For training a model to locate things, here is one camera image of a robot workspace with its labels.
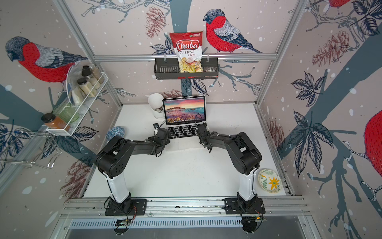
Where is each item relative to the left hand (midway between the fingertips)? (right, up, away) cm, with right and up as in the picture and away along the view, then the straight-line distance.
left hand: (164, 135), depth 101 cm
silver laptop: (+12, +13, +3) cm, 18 cm away
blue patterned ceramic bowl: (-34, +3, 0) cm, 34 cm away
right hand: (+32, -2, 0) cm, 32 cm away
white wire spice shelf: (-36, +20, -29) cm, 50 cm away
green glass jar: (-40, +15, -31) cm, 53 cm away
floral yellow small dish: (+63, -23, -19) cm, 70 cm away
